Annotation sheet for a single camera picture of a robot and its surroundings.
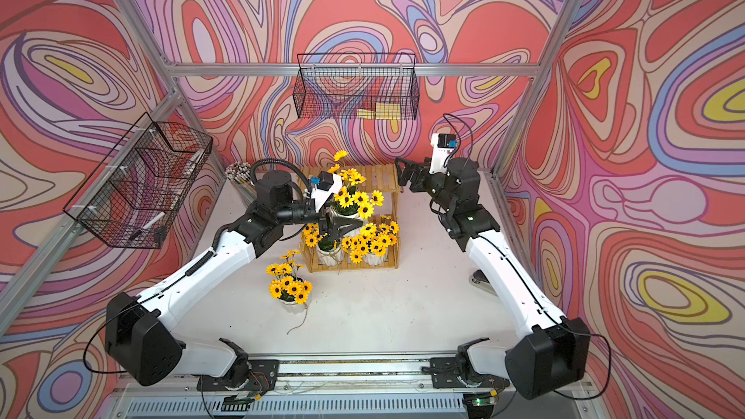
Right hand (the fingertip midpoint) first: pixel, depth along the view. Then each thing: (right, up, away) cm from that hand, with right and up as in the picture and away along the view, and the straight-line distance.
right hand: (410, 166), depth 73 cm
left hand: (-13, -11, -6) cm, 18 cm away
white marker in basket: (-69, -17, -2) cm, 71 cm away
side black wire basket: (-75, -7, +5) cm, 75 cm away
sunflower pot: (-31, -31, -1) cm, 44 cm away
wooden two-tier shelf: (-6, -3, +9) cm, 11 cm away
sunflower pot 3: (-10, -21, +6) cm, 24 cm away
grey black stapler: (+23, -33, +14) cm, 42 cm away
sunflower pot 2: (-23, -24, +13) cm, 36 cm away
